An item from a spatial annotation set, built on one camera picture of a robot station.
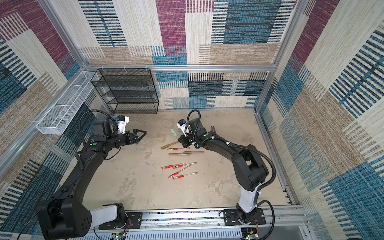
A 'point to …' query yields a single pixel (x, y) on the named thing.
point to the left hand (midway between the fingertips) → (141, 132)
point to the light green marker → (174, 133)
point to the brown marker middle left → (178, 154)
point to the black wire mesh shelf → (127, 90)
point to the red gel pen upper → (176, 149)
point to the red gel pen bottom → (182, 176)
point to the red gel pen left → (171, 166)
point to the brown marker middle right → (193, 152)
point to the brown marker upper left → (164, 147)
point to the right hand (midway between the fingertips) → (180, 140)
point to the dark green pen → (214, 130)
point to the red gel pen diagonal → (177, 173)
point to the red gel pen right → (182, 165)
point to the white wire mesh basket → (57, 117)
